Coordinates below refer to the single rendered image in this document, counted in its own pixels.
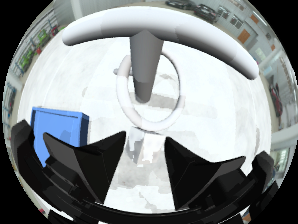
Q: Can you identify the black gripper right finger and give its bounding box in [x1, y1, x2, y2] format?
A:
[164, 136, 246, 212]

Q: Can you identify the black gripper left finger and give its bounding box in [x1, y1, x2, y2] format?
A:
[43, 131, 126, 205]

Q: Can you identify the grey metal t-shaped stake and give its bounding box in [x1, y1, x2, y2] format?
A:
[63, 6, 259, 104]

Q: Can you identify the blue tray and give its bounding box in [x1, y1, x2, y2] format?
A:
[29, 107, 89, 168]

